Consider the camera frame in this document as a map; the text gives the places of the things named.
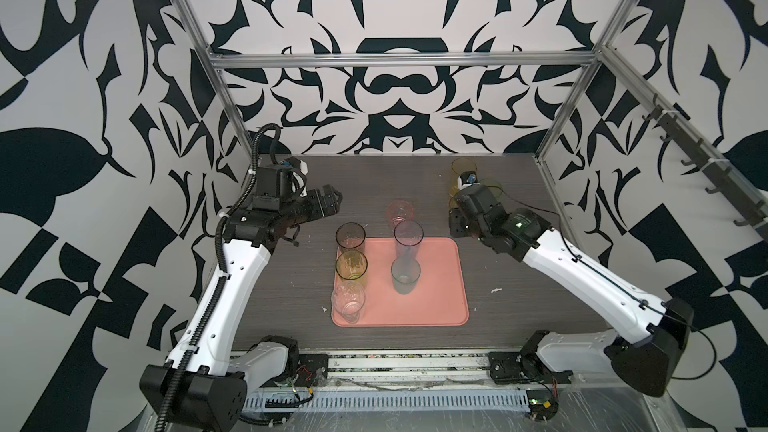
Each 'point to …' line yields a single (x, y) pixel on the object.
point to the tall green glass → (351, 264)
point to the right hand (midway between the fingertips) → (458, 212)
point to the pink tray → (439, 300)
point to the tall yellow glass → (459, 166)
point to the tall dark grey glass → (350, 236)
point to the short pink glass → (398, 211)
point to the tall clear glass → (348, 299)
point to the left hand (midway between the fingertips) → (326, 194)
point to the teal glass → (405, 273)
